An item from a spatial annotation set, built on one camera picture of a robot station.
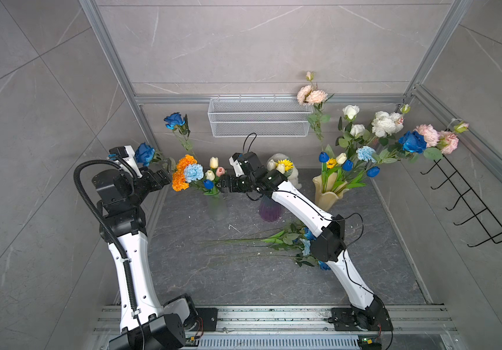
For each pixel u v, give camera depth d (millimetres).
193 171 712
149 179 569
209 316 733
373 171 741
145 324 366
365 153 720
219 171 773
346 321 720
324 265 644
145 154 635
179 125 729
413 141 595
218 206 1000
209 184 757
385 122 715
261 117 1004
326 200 858
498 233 575
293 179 963
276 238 903
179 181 702
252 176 660
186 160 746
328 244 546
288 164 838
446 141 647
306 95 798
